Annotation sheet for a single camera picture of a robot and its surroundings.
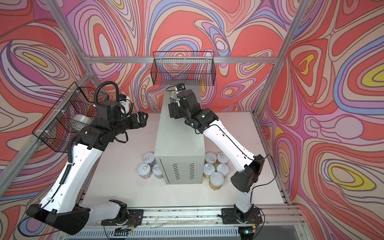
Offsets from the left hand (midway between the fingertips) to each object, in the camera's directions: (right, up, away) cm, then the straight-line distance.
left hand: (141, 114), depth 69 cm
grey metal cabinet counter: (+19, -15, -9) cm, 26 cm away
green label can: (+42, -30, +15) cm, 54 cm away
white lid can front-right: (+4, -32, +15) cm, 35 cm away
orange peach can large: (+37, -35, +11) cm, 52 cm away
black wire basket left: (-39, -5, +2) cm, 39 cm away
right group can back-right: (+42, -25, +20) cm, 53 cm away
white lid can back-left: (-3, -25, +20) cm, 32 cm away
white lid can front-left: (-4, -31, +15) cm, 35 cm away
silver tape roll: (-31, -2, +5) cm, 32 cm away
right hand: (+17, +4, +5) cm, 18 cm away
